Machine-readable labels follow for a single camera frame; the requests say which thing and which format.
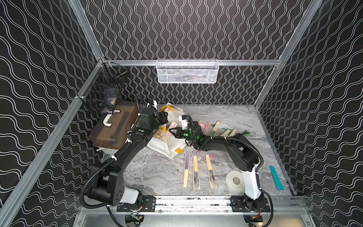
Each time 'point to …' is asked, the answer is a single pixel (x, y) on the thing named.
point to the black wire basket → (102, 91)
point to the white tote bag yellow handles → (173, 146)
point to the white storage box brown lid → (112, 130)
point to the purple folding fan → (186, 170)
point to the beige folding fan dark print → (196, 181)
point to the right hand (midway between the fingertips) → (169, 129)
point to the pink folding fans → (170, 125)
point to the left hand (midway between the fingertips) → (167, 109)
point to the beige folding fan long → (211, 179)
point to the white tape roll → (235, 180)
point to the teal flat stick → (277, 180)
